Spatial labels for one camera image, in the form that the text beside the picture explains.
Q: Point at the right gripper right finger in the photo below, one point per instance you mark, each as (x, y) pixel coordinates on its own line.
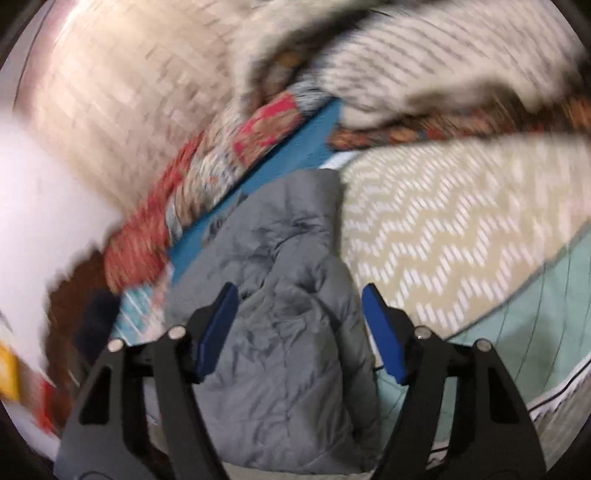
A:
(492, 434)

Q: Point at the beige floral curtain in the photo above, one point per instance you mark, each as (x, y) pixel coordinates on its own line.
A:
(115, 88)

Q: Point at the red patchwork quilt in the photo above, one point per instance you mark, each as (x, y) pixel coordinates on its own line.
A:
(203, 172)

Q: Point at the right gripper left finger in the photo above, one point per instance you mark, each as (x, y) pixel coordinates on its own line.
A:
(106, 435)

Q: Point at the dark navy folded cloth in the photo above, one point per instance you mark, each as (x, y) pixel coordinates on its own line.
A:
(98, 319)

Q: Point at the beige chevron bedsheet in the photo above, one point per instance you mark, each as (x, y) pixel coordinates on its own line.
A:
(485, 239)

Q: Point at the teal patterned pillow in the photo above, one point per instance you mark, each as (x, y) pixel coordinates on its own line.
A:
(141, 314)

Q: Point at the blue mat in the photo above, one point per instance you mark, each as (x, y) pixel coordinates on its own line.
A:
(307, 148)

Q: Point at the carved wooden headboard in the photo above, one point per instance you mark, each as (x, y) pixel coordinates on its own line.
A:
(66, 367)

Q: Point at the grey puffer jacket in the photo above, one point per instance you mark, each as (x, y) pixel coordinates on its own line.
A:
(294, 389)

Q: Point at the white patterned blanket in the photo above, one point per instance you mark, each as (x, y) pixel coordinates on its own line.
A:
(407, 70)

